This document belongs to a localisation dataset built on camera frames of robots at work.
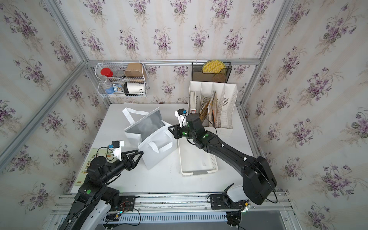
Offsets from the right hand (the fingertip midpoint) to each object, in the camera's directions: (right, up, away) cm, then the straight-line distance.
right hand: (170, 128), depth 77 cm
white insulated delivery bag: (-9, -4, -5) cm, 10 cm away
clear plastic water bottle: (-42, +25, +14) cm, 50 cm away
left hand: (-14, -13, -7) cm, 20 cm away
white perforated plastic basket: (+14, -22, +12) cm, 29 cm away
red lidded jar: (-43, +35, +15) cm, 58 cm away
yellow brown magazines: (+23, +10, +11) cm, 27 cm away
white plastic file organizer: (+38, +22, +23) cm, 49 cm away
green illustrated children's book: (-51, -17, +14) cm, 56 cm away
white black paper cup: (-25, +25, +16) cm, 39 cm away
